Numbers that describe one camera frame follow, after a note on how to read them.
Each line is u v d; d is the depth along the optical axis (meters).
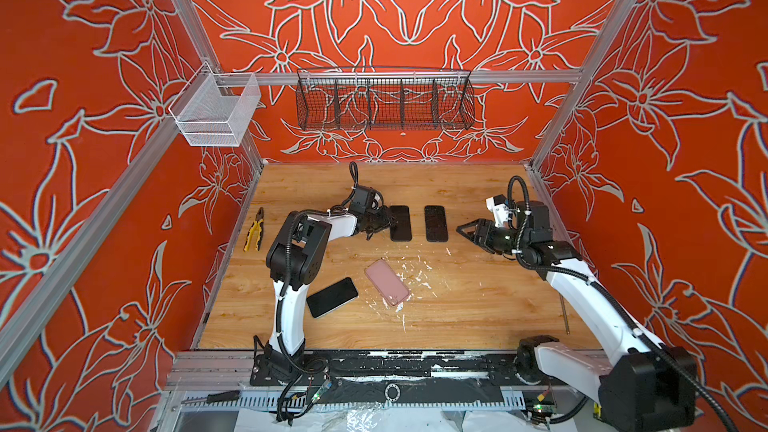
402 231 1.01
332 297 0.84
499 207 0.73
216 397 0.71
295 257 0.56
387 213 0.90
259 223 1.00
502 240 0.68
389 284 0.88
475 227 0.72
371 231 0.89
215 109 0.94
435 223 1.08
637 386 0.38
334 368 0.74
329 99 1.01
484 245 0.68
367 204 0.83
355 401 0.70
